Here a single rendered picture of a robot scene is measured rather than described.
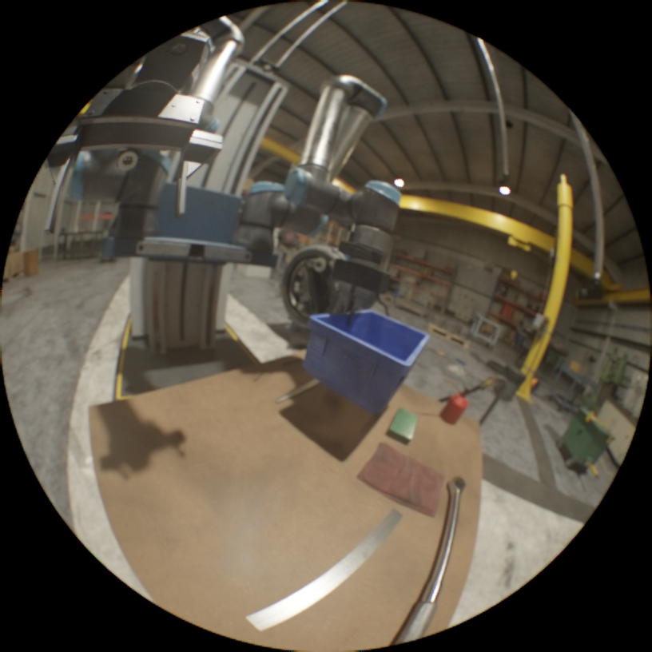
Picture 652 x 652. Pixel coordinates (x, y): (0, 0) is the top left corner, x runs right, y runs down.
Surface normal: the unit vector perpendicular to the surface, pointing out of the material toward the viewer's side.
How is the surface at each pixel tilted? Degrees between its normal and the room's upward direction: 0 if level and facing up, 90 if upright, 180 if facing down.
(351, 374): 90
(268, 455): 0
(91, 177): 105
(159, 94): 66
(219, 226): 90
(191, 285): 90
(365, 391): 90
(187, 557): 0
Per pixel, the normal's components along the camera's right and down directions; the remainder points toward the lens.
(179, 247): 0.69, 0.40
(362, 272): -0.58, 0.11
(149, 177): 0.91, 0.34
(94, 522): 0.26, -0.92
